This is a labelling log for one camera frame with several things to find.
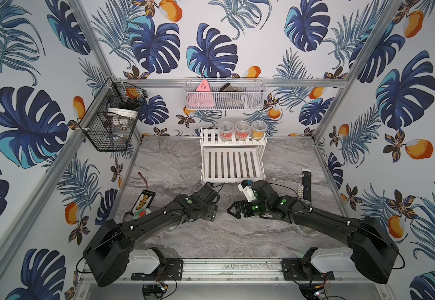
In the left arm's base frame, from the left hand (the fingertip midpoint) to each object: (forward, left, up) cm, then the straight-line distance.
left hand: (209, 207), depth 83 cm
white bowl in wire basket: (+27, +39, +28) cm, 55 cm away
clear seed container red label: (+25, -12, +25) cm, 37 cm away
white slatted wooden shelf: (+24, -10, +4) cm, 26 cm away
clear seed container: (+24, -5, +25) cm, 35 cm away
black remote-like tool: (+21, -51, -9) cm, 56 cm away
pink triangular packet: (+43, +6, +26) cm, 51 cm away
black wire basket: (+31, +49, +20) cm, 61 cm away
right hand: (0, -12, +2) cm, 12 cm away
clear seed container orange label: (+25, -19, +25) cm, 40 cm away
